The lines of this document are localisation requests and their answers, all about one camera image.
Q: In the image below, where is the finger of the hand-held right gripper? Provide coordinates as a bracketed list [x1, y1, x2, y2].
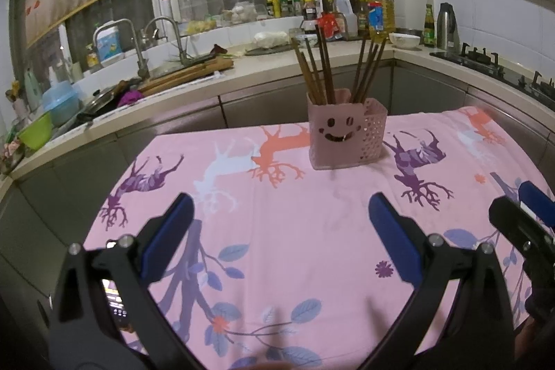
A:
[489, 196, 555, 262]
[518, 180, 555, 230]

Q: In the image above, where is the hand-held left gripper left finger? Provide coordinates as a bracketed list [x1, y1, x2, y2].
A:
[48, 192, 202, 370]

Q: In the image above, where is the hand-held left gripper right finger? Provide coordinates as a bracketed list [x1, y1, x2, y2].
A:
[360, 192, 516, 370]

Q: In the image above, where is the pink smiley chopstick holder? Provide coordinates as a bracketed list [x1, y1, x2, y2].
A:
[307, 89, 388, 170]

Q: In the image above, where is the bunch of wooden chopsticks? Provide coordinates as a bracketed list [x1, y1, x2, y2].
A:
[290, 23, 388, 104]

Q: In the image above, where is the smartphone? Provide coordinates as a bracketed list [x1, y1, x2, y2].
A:
[102, 277, 133, 332]

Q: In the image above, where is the pink printed tablecloth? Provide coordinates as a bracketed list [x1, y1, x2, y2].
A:
[82, 105, 555, 370]

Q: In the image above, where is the purple cloth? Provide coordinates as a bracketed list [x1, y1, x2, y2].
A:
[116, 89, 144, 108]

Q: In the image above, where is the dark wok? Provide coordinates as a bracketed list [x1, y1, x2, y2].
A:
[78, 88, 120, 121]

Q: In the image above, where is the black gas stove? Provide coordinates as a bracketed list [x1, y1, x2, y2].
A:
[429, 43, 555, 111]

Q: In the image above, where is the wooden cutting board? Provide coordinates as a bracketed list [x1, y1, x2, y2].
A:
[139, 58, 235, 97]

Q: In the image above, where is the green plastic basin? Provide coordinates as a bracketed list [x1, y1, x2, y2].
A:
[17, 112, 53, 149]

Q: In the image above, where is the blue plastic lidded container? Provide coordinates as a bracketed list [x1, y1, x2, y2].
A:
[42, 81, 83, 126]

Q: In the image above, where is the steel thermos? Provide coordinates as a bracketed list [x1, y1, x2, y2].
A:
[436, 2, 460, 52]

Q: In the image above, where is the white jug with blue label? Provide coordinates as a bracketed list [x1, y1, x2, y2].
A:
[96, 25, 126, 67]

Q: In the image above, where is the white bowl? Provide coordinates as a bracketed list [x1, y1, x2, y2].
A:
[388, 32, 422, 50]

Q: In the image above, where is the green glass bottle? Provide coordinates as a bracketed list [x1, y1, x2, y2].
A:
[422, 3, 436, 47]

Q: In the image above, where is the white plastic bag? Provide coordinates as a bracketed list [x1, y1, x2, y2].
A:
[254, 31, 289, 49]

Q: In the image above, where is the red packet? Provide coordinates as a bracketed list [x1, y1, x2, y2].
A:
[318, 14, 343, 39]

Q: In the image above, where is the large cooking oil bottle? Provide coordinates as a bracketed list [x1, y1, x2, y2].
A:
[368, 0, 396, 43]

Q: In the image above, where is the translucent white jug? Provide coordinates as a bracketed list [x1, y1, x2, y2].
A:
[334, 0, 358, 39]

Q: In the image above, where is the dark sauce bottle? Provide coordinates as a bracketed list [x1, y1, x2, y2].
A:
[301, 0, 319, 35]

